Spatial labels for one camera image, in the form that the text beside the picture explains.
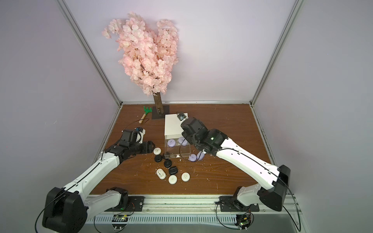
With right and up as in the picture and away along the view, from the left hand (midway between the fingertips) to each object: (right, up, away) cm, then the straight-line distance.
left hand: (151, 144), depth 85 cm
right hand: (+25, +13, -13) cm, 31 cm away
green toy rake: (-13, +21, +30) cm, 39 cm away
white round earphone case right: (+21, -18, -4) cm, 27 cm away
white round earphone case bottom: (+13, -19, -5) cm, 24 cm away
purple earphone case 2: (+25, -9, +3) cm, 27 cm away
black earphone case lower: (+13, -15, -1) cm, 20 cm away
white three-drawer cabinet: (+12, +9, +5) cm, 16 cm away
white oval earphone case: (+6, -16, -3) cm, 18 cm away
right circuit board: (+50, -35, -15) cm, 62 cm away
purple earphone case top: (+12, +1, -1) cm, 12 cm away
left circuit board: (-13, -35, -13) cm, 39 cm away
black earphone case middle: (+9, -12, +1) cm, 15 cm away
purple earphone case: (+18, +2, -1) cm, 18 cm away
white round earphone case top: (+2, -5, +5) cm, 8 cm away
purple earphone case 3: (+30, -8, +3) cm, 32 cm away
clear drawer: (+15, -6, +8) cm, 18 cm away
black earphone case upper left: (+3, -9, +3) cm, 10 cm away
